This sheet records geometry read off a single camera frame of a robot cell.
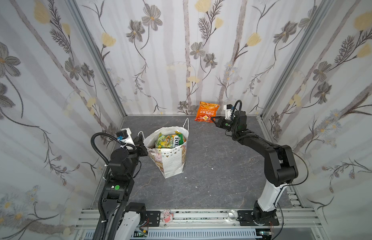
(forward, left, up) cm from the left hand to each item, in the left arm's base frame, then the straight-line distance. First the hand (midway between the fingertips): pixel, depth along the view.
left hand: (139, 131), depth 66 cm
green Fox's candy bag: (+4, -13, -13) cm, 19 cm away
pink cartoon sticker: (-30, -12, -30) cm, 44 cm away
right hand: (+20, -36, -9) cm, 42 cm away
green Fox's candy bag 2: (+6, -19, -14) cm, 24 cm away
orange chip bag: (+23, -34, -10) cm, 42 cm away
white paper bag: (-6, -13, -19) cm, 24 cm away
